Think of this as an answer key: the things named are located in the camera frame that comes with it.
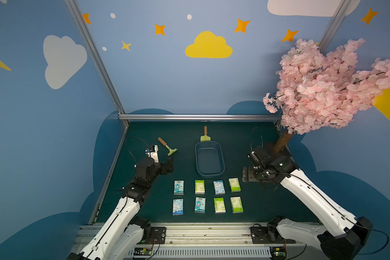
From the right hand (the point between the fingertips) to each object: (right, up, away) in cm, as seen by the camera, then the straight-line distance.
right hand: (254, 173), depth 77 cm
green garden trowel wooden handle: (-22, +17, +35) cm, 45 cm away
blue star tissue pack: (-15, -11, +11) cm, 22 cm away
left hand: (-44, +8, +2) cm, 45 cm away
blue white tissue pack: (-38, -18, +3) cm, 42 cm away
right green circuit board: (+9, -36, -4) cm, 37 cm away
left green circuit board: (-53, -34, -5) cm, 63 cm away
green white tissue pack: (-27, -10, +11) cm, 31 cm away
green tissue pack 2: (-16, -18, +5) cm, 24 cm away
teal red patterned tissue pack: (-38, -10, +11) cm, 41 cm away
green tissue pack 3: (-7, -17, +5) cm, 19 cm away
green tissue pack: (-7, -9, +11) cm, 16 cm away
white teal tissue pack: (-26, -17, +5) cm, 32 cm away
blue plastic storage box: (-20, +4, +23) cm, 31 cm away
